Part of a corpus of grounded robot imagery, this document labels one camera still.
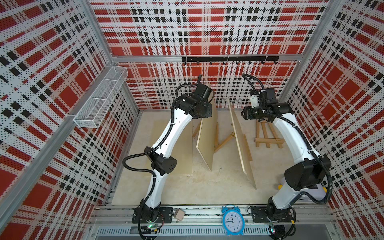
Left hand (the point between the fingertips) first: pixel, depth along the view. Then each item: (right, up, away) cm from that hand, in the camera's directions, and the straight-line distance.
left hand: (208, 112), depth 78 cm
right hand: (+22, 0, +3) cm, 22 cm away
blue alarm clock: (+12, -53, -8) cm, 54 cm away
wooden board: (0, -17, +16) cm, 24 cm away
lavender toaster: (+55, -41, -6) cm, 69 cm away
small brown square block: (-15, -52, -6) cm, 54 cm away
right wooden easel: (+28, -23, +20) cm, 41 cm away
